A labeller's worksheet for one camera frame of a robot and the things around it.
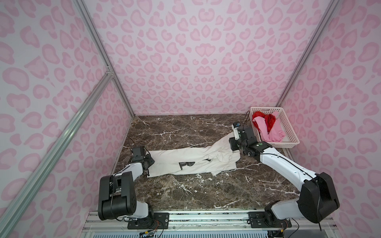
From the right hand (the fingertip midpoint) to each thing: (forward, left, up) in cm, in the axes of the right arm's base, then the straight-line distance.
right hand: (232, 138), depth 87 cm
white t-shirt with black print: (-6, +10, -13) cm, 17 cm away
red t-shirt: (+22, -31, -9) cm, 39 cm away
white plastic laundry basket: (+9, -43, -13) cm, 46 cm away
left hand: (-7, +51, -13) cm, 53 cm away
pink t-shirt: (+12, -34, -12) cm, 38 cm away
